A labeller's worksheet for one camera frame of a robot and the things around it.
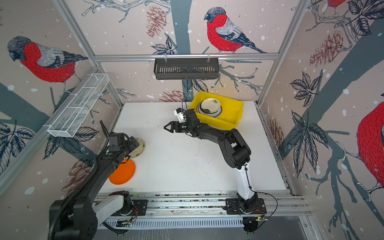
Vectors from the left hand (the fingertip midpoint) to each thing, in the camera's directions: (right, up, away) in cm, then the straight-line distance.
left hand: (129, 143), depth 85 cm
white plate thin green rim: (+43, +20, +24) cm, 53 cm away
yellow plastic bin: (+66, +15, +29) cm, 73 cm away
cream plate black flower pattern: (+51, +25, +29) cm, 64 cm away
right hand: (+22, +8, +5) cm, 24 cm away
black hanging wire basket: (+32, +50, +21) cm, 63 cm away
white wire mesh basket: (-22, +17, -10) cm, 30 cm away
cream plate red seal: (+3, -6, +7) cm, 10 cm away
